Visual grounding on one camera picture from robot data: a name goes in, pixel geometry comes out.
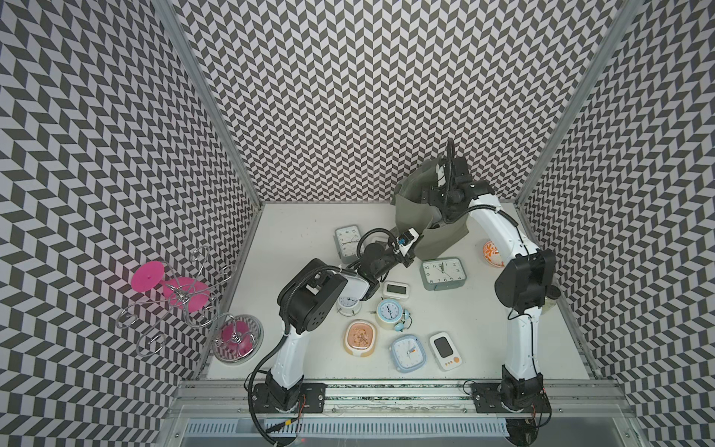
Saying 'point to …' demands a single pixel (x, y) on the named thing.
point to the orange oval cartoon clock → (359, 338)
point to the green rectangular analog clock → (442, 274)
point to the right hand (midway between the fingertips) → (434, 197)
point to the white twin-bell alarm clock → (348, 306)
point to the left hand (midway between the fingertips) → (421, 234)
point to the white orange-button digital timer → (445, 351)
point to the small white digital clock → (396, 290)
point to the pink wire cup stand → (186, 293)
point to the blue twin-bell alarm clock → (391, 315)
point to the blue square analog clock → (408, 352)
